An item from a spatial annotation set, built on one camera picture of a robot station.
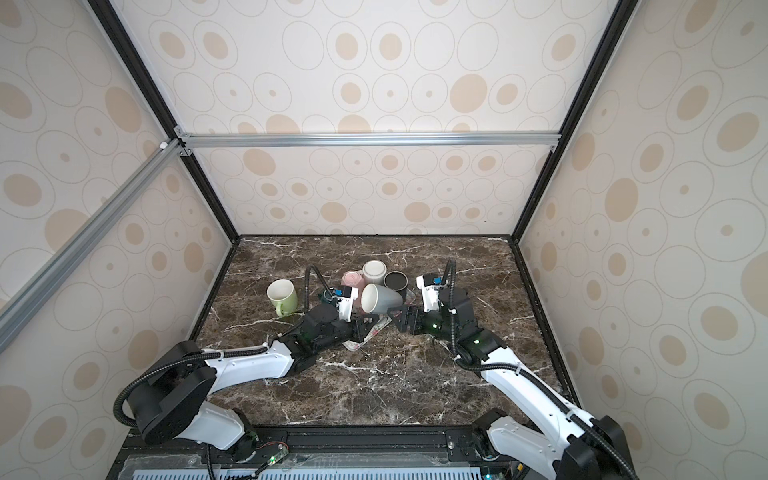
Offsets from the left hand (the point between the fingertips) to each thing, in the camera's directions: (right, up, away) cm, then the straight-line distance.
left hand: (385, 316), depth 80 cm
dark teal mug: (-15, +6, -7) cm, 17 cm away
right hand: (+4, +2, -3) cm, 6 cm away
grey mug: (-2, +5, -2) cm, 6 cm away
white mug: (-4, +11, +20) cm, 23 cm away
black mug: (+3, +9, +15) cm, 17 cm away
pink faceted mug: (-10, +9, +14) cm, 20 cm away
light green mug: (-33, +5, +15) cm, 37 cm away
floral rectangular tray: (-2, -2, +2) cm, 4 cm away
